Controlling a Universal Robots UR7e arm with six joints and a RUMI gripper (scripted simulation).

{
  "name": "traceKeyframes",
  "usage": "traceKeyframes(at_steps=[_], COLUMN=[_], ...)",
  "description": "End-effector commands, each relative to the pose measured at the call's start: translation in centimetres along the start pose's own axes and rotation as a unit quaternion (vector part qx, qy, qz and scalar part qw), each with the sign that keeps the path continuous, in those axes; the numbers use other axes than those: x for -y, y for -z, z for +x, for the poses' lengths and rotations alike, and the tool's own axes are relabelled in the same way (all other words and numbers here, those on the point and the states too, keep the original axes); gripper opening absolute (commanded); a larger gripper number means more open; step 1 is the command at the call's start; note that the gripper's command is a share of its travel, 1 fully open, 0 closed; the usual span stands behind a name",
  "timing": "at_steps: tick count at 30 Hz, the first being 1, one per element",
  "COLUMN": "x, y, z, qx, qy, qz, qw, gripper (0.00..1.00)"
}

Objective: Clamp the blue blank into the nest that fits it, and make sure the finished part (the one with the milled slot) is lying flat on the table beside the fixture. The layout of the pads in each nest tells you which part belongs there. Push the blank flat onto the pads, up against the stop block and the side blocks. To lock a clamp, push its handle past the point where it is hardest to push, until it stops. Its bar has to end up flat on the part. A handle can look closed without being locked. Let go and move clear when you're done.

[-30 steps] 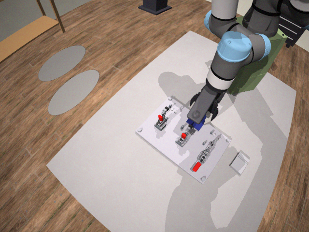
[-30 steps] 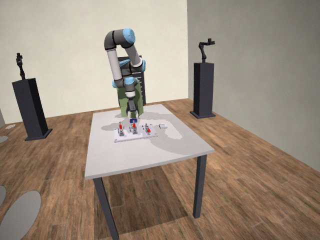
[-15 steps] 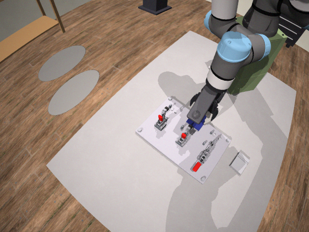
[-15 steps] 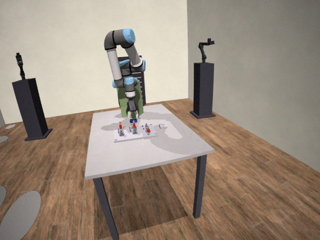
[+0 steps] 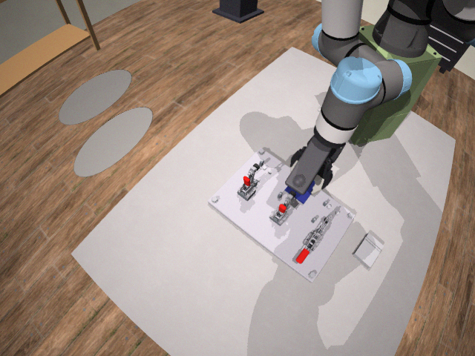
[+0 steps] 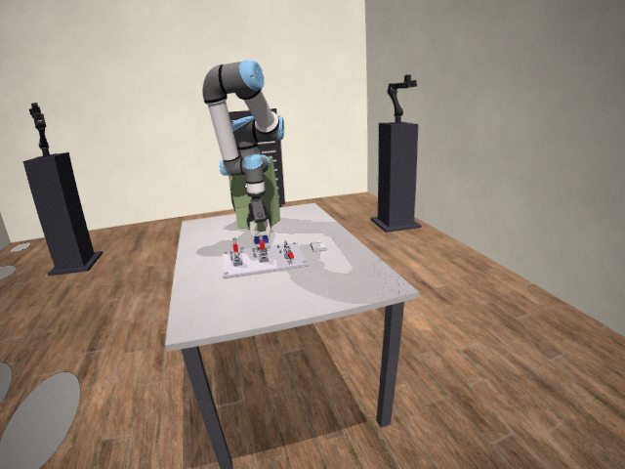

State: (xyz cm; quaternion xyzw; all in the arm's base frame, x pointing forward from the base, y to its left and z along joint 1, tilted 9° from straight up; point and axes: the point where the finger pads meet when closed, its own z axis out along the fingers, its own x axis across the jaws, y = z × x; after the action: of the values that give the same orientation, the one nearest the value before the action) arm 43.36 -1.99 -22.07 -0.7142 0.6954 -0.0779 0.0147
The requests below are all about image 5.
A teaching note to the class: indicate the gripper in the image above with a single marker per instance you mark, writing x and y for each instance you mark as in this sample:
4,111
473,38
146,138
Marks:
325,175

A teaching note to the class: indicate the toggle clamp with red handle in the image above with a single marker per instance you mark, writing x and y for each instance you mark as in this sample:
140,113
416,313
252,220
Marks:
312,245
247,190

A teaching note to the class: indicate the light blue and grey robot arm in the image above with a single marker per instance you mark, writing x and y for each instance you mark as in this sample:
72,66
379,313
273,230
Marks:
354,86

